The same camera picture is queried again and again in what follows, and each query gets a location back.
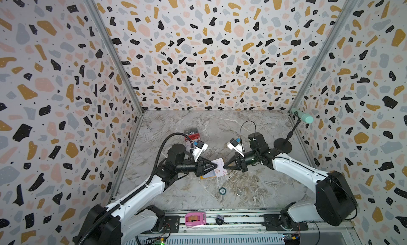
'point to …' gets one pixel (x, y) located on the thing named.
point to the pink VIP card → (220, 171)
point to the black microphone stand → (284, 145)
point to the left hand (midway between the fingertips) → (217, 164)
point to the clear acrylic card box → (193, 133)
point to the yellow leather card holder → (211, 174)
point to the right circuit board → (291, 238)
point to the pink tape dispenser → (194, 219)
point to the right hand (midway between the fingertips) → (225, 166)
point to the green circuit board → (160, 241)
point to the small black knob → (219, 220)
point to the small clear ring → (239, 192)
